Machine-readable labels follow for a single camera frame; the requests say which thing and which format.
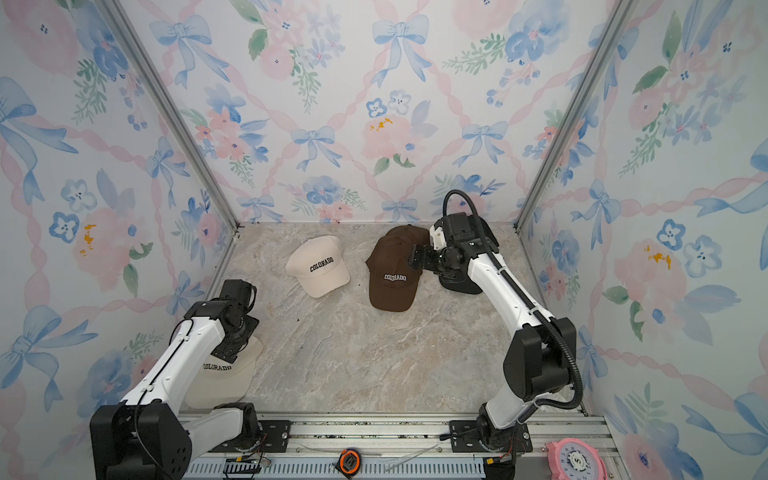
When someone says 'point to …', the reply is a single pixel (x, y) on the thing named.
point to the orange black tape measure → (349, 462)
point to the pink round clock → (572, 458)
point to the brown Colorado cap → (392, 282)
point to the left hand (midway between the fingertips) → (246, 334)
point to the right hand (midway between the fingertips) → (423, 261)
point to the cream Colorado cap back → (320, 265)
